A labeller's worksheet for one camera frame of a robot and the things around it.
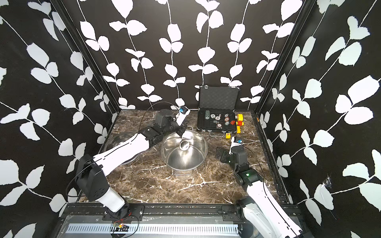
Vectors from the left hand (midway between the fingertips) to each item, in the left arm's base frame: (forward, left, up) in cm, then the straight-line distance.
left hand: (189, 118), depth 79 cm
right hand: (-11, -18, -11) cm, 24 cm away
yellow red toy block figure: (+17, -39, -26) cm, 49 cm away
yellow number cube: (+6, -28, -26) cm, 39 cm away
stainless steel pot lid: (+10, +53, -31) cm, 62 cm away
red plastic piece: (+18, -33, -26) cm, 46 cm away
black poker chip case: (+31, -23, -20) cm, 43 cm away
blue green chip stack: (+25, -14, -25) cm, 38 cm away
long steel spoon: (-10, +1, -2) cm, 11 cm away
